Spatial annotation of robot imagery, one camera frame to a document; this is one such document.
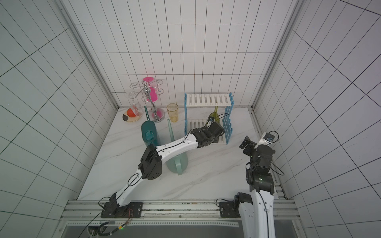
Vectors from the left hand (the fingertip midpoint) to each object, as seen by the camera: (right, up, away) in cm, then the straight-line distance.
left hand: (211, 137), depth 90 cm
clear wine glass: (-50, +18, +10) cm, 54 cm away
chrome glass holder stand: (-40, +14, +24) cm, 49 cm away
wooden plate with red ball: (-57, +14, +19) cm, 62 cm away
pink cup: (-41, +28, +19) cm, 53 cm away
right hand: (+17, +2, -16) cm, 23 cm away
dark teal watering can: (-37, +4, -6) cm, 38 cm away
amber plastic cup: (-26, +18, +17) cm, 36 cm away
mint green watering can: (-19, -12, -15) cm, 27 cm away
